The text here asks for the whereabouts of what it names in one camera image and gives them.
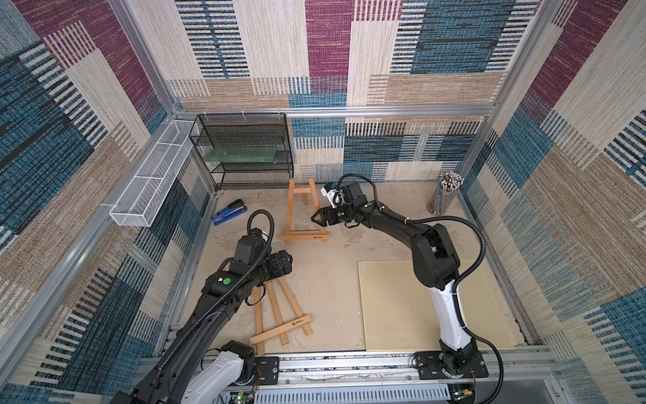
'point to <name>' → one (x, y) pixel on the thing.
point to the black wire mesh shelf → (246, 129)
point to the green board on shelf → (243, 154)
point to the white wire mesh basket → (144, 194)
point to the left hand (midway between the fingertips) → (283, 260)
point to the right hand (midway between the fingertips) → (324, 217)
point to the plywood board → (399, 312)
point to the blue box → (234, 209)
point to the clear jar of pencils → (444, 193)
